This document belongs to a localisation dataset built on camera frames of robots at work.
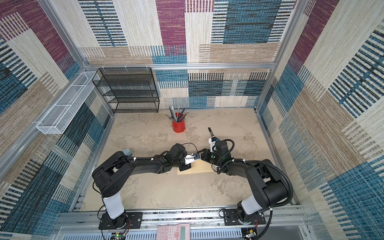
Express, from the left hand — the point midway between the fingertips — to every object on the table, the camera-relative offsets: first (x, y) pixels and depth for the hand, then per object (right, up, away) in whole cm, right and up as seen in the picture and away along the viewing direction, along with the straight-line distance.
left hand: (193, 158), depth 92 cm
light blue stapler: (-40, +4, 0) cm, 40 cm away
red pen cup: (-10, +19, +10) cm, 24 cm away
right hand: (+4, +2, -1) cm, 5 cm away
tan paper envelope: (+3, -5, -1) cm, 6 cm away
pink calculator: (-9, -28, -23) cm, 37 cm away
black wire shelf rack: (-47, +45, +17) cm, 67 cm away
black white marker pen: (+13, +15, +15) cm, 25 cm away
